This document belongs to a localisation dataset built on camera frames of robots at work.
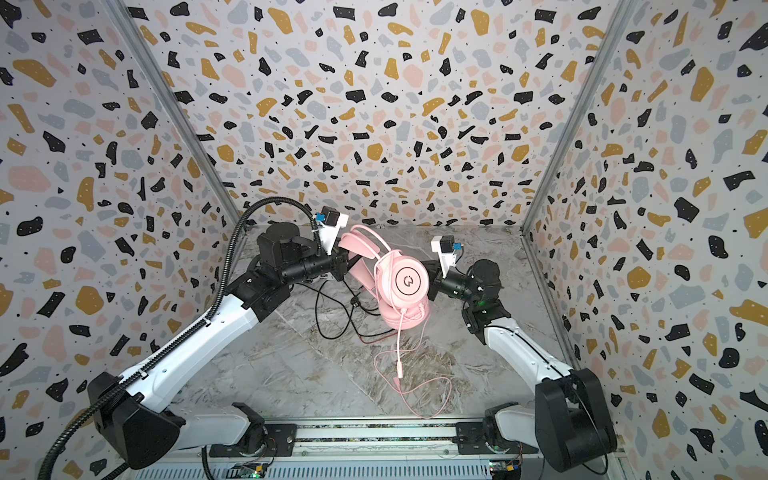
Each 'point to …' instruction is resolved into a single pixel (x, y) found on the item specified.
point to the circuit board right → (505, 469)
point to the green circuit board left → (249, 474)
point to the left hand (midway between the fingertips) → (368, 242)
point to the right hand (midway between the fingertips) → (403, 265)
